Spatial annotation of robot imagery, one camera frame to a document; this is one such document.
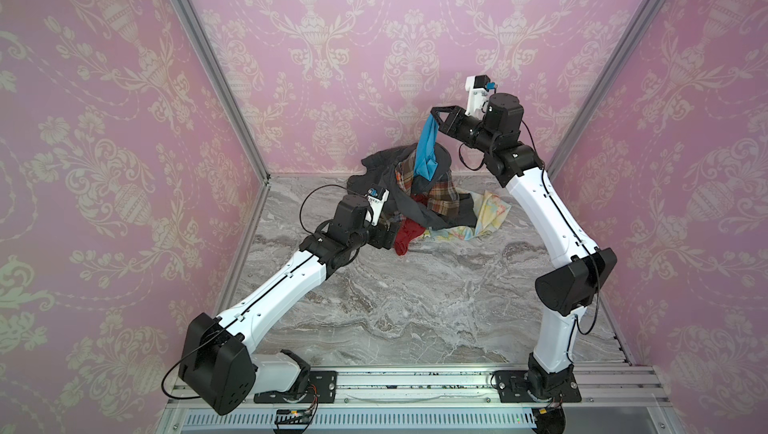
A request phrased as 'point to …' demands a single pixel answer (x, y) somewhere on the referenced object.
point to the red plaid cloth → (441, 196)
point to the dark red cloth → (406, 230)
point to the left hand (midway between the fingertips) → (387, 221)
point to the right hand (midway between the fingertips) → (433, 107)
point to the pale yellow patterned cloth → (490, 209)
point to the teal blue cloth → (425, 159)
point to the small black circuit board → (290, 416)
